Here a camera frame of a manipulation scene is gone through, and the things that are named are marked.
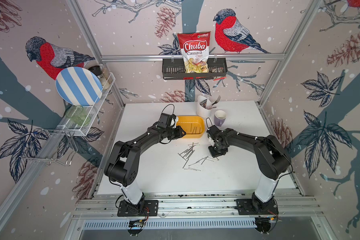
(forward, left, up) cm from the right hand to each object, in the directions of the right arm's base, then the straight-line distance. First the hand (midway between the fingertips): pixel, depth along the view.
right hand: (214, 154), depth 94 cm
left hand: (+9, +18, +13) cm, 24 cm away
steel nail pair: (+17, +12, +2) cm, 21 cm away
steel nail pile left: (-1, +18, +1) cm, 18 cm away
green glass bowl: (-1, +68, +37) cm, 78 cm away
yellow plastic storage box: (+21, +13, +1) cm, 25 cm away
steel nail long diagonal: (-5, +10, +1) cm, 12 cm away
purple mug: (+23, -4, +10) cm, 25 cm away
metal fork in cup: (+36, -4, +14) cm, 38 cm away
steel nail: (-3, -1, +1) cm, 4 cm away
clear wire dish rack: (-12, +76, +30) cm, 83 cm away
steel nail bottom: (-10, +14, -1) cm, 17 cm away
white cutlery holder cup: (+32, +6, +10) cm, 34 cm away
